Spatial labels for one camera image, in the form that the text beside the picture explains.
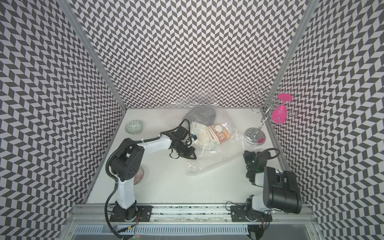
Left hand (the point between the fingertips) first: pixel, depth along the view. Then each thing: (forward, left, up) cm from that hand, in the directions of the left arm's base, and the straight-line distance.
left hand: (195, 159), depth 89 cm
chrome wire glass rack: (+16, -41, 0) cm, 44 cm away
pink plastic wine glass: (+17, -48, +22) cm, 55 cm away
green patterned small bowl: (+25, +44, 0) cm, 51 cm away
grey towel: (+33, -5, +4) cm, 33 cm away
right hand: (+5, -31, -1) cm, 31 cm away
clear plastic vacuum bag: (+5, -19, -3) cm, 20 cm away
